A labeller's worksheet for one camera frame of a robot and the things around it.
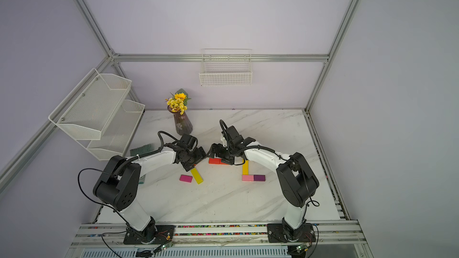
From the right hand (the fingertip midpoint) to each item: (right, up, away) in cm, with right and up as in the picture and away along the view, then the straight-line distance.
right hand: (214, 159), depth 86 cm
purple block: (+22, -10, +2) cm, 25 cm away
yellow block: (-9, -10, +5) cm, 15 cm away
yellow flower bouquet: (-19, +28, +3) cm, 35 cm away
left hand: (-7, -2, +7) cm, 11 cm away
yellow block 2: (+16, -6, +7) cm, 18 cm away
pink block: (+17, -10, +4) cm, 20 cm away
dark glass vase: (-20, +17, +14) cm, 30 cm away
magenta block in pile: (-15, -10, +2) cm, 18 cm away
